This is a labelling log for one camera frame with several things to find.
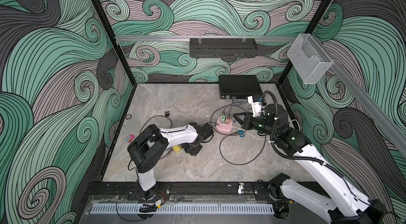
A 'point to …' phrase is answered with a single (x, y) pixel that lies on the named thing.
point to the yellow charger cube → (176, 148)
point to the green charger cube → (223, 117)
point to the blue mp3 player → (241, 132)
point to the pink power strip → (223, 128)
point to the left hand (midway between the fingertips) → (189, 148)
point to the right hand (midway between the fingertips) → (232, 116)
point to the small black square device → (167, 113)
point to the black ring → (128, 115)
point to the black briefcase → (237, 86)
